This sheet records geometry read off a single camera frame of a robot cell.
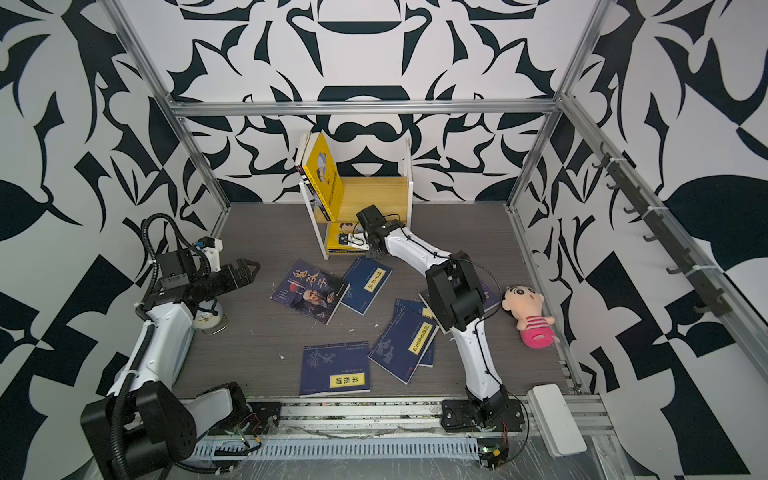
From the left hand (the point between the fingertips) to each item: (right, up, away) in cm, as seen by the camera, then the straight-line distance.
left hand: (241, 267), depth 83 cm
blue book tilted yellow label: (+44, -23, 0) cm, 49 cm away
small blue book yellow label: (+33, -6, +14) cm, 37 cm away
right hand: (+36, +9, +17) cm, 41 cm away
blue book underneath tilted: (+51, -14, +8) cm, 54 cm away
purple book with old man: (+17, -9, +11) cm, 22 cm away
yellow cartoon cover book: (+22, +26, -3) cm, 34 cm away
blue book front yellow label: (+26, -27, -1) cm, 38 cm away
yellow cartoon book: (+23, +9, +20) cm, 32 cm away
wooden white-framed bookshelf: (+42, +22, +15) cm, 50 cm away
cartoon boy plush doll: (+81, -12, +5) cm, 82 cm away
